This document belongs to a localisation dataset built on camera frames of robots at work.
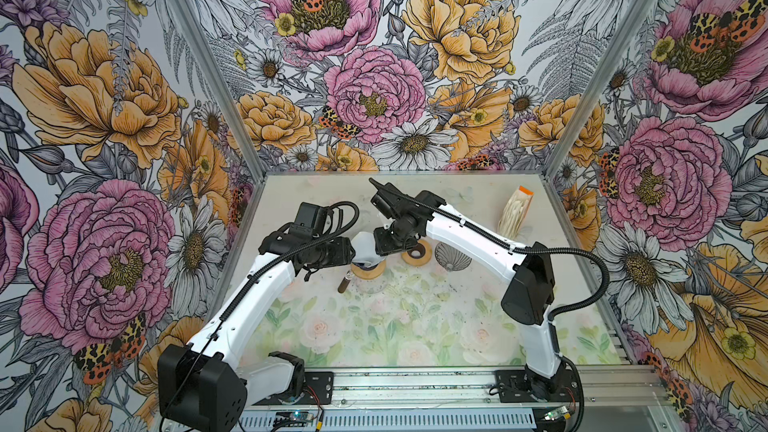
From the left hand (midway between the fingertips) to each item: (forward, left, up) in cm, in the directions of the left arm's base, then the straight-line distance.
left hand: (343, 264), depth 79 cm
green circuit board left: (-31, +11, -15) cm, 36 cm away
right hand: (+2, -11, 0) cm, 11 cm away
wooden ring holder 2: (-1, -7, -3) cm, 8 cm away
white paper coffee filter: (+4, -5, +2) cm, 7 cm away
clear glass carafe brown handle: (+1, -5, -15) cm, 16 cm away
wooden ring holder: (+11, -22, -15) cm, 29 cm away
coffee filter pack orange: (+22, -53, -6) cm, 58 cm away
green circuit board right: (-32, -50, -16) cm, 61 cm away
